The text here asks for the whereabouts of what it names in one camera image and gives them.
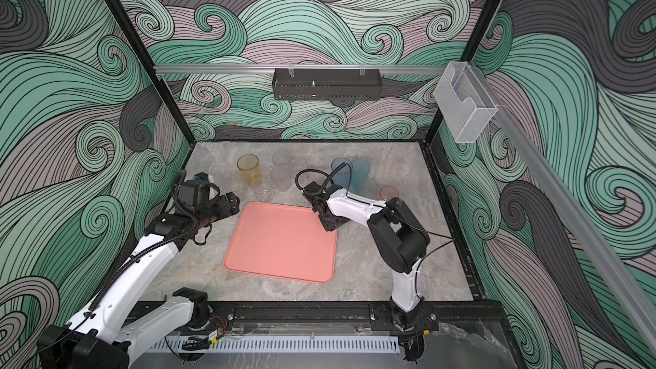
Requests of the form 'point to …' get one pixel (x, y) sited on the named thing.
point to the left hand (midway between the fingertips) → (229, 200)
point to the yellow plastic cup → (249, 164)
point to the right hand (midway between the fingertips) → (337, 221)
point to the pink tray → (283, 240)
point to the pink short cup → (388, 192)
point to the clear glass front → (264, 194)
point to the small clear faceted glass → (301, 164)
